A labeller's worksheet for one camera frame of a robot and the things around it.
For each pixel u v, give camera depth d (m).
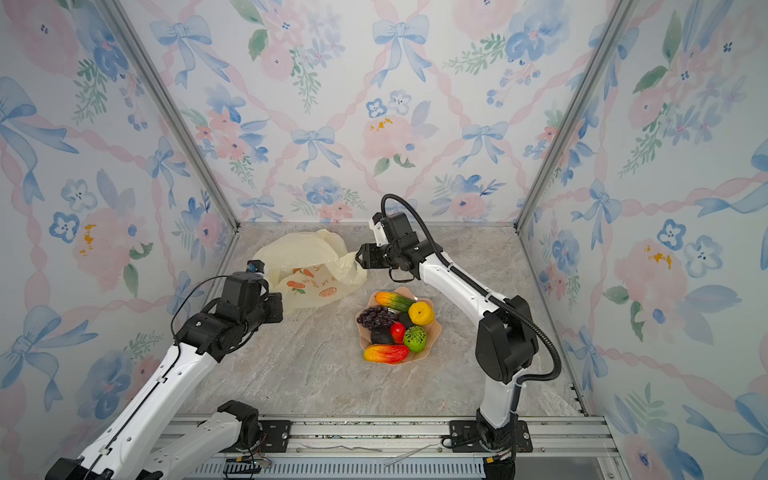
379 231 0.78
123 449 0.39
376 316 0.84
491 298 0.49
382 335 0.84
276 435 0.74
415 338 0.82
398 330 0.85
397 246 0.67
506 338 0.47
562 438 0.76
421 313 0.86
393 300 0.90
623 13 0.68
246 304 0.57
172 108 0.86
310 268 1.03
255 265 0.66
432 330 0.88
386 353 0.80
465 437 0.73
